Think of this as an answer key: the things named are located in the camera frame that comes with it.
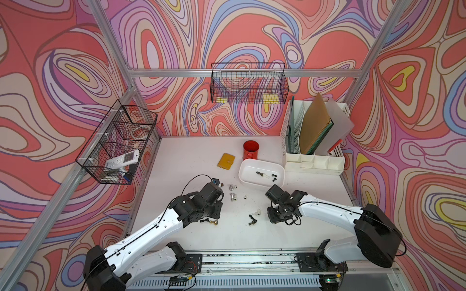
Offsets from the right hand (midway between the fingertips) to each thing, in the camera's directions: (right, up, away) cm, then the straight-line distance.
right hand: (274, 223), depth 83 cm
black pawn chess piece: (+4, +20, +17) cm, 27 cm away
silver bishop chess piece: (-20, +11, +9) cm, 25 cm away
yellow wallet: (-24, +28, +23) cm, 43 cm away
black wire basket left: (-69, +32, -10) cm, 77 cm away
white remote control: (-59, +31, -16) cm, 68 cm away
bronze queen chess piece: (-4, +21, +18) cm, 28 cm away
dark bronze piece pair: (-32, +1, +1) cm, 32 cm away
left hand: (-25, +9, -7) cm, 28 cm away
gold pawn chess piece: (-28, +1, 0) cm, 28 cm away
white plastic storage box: (-4, +22, +18) cm, 28 cm away
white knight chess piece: (-7, +4, +3) cm, 9 cm away
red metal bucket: (-10, +35, +18) cm, 40 cm away
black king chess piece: (-9, +1, +1) cm, 9 cm away
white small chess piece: (-13, +10, +10) cm, 19 cm away
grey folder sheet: (+32, +46, +1) cm, 56 cm away
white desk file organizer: (+34, +27, +15) cm, 46 cm away
